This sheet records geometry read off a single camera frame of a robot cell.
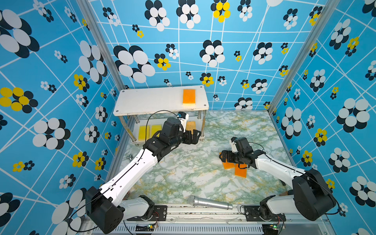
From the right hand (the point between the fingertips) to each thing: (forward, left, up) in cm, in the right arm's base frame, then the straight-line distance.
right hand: (226, 156), depth 90 cm
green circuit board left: (-36, +42, -4) cm, 55 cm away
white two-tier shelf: (+9, +45, +31) cm, 56 cm away
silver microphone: (-25, +21, 0) cm, 32 cm away
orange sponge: (-5, 0, -2) cm, 5 cm away
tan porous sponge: (+20, +22, +6) cm, 31 cm away
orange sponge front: (-8, -9, -5) cm, 13 cm away
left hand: (+2, +19, +23) cm, 31 cm away
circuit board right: (-36, -17, -5) cm, 40 cm away
